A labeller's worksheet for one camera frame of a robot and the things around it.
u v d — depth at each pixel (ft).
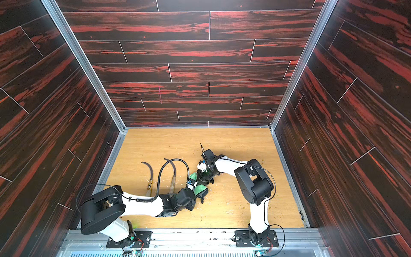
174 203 2.17
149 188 2.91
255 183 1.66
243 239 2.40
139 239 2.39
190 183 2.52
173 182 3.05
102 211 1.46
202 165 2.93
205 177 2.69
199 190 2.70
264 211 1.84
